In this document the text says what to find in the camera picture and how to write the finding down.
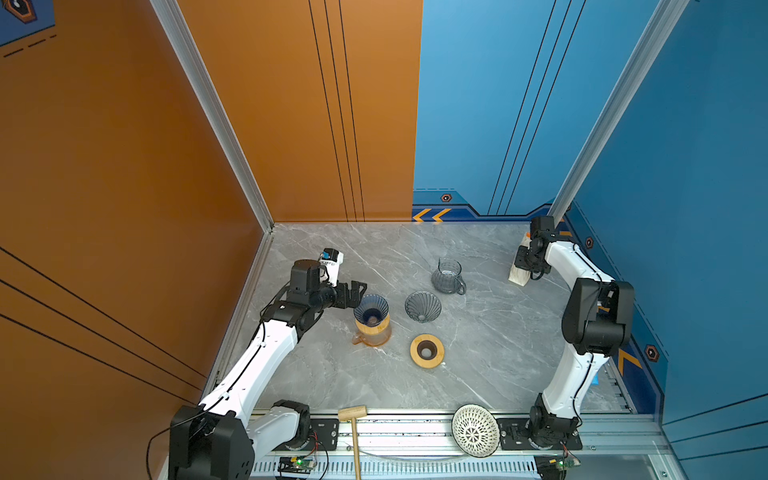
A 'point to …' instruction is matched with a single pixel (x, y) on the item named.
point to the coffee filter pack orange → (520, 275)
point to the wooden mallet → (353, 412)
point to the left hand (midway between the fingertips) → (352, 281)
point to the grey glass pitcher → (447, 278)
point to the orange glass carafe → (374, 340)
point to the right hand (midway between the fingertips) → (524, 263)
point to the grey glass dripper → (423, 306)
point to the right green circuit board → (554, 467)
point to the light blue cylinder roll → (595, 380)
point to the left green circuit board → (297, 465)
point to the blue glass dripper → (372, 310)
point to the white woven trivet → (476, 430)
